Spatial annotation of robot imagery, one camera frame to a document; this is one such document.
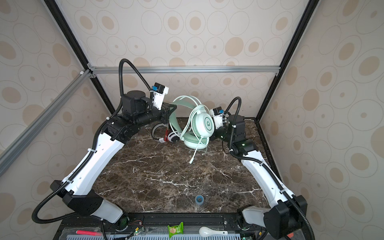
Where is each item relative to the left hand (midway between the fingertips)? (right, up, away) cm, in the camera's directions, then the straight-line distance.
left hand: (178, 104), depth 61 cm
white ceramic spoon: (+11, -58, +10) cm, 60 cm away
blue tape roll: (+9, -48, +20) cm, 53 cm away
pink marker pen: (-44, -59, +10) cm, 75 cm away
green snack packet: (-3, -57, +9) cm, 58 cm away
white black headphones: (-8, -15, +39) cm, 43 cm away
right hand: (+11, -8, +12) cm, 18 cm away
